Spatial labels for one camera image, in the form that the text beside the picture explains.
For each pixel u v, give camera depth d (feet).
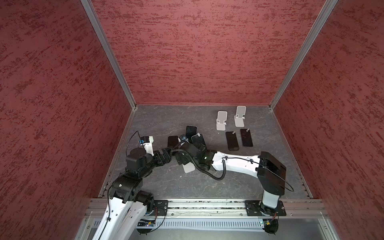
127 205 1.52
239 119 3.54
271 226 2.35
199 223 2.33
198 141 2.79
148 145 2.07
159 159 2.02
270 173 1.45
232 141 3.30
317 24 2.52
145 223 2.37
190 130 3.00
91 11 2.37
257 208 2.39
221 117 3.39
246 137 3.38
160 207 2.41
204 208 2.49
